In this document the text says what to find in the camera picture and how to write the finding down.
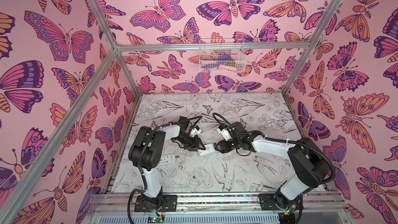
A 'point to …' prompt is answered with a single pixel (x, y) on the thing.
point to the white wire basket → (222, 55)
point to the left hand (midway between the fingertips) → (204, 148)
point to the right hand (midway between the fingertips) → (218, 144)
